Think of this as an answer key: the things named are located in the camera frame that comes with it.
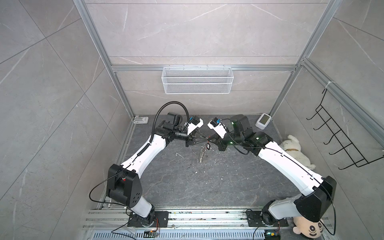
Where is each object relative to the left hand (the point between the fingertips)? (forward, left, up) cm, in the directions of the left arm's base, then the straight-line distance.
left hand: (205, 135), depth 74 cm
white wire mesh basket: (+46, +1, +2) cm, 46 cm away
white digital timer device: (+28, -48, -22) cm, 60 cm away
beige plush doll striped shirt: (-39, -44, -18) cm, 62 cm away
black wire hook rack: (-19, -60, +6) cm, 63 cm away
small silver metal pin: (+5, +17, -28) cm, 33 cm away
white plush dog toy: (+2, -56, -18) cm, 59 cm away
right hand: (-1, -2, 0) cm, 2 cm away
